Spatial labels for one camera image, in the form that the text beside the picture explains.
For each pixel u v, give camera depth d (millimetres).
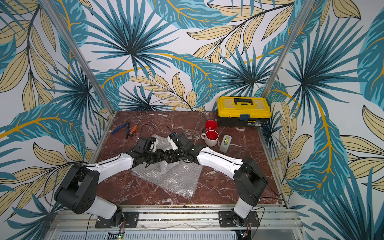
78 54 842
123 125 1101
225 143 980
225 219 732
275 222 748
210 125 1053
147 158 750
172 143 748
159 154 798
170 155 717
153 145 747
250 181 445
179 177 875
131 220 722
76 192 433
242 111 1003
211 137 1023
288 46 818
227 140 975
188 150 638
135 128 1086
